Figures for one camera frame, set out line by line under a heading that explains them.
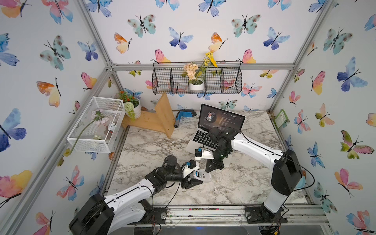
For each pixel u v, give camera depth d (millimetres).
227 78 986
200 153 683
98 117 722
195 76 830
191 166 646
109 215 409
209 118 1014
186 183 667
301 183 841
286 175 454
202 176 726
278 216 735
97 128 726
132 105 943
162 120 945
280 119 1109
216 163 684
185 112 1116
